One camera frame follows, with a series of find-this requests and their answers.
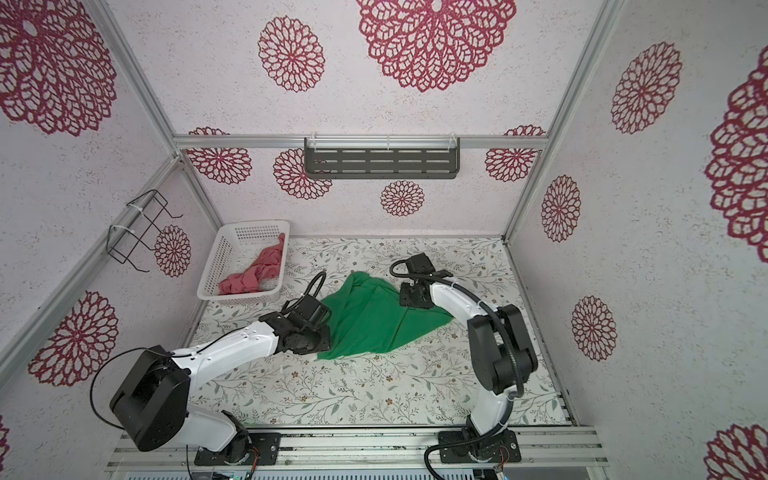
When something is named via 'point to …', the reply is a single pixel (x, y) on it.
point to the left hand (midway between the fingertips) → (326, 346)
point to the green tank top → (366, 313)
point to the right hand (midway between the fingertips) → (407, 294)
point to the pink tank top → (267, 265)
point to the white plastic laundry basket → (248, 263)
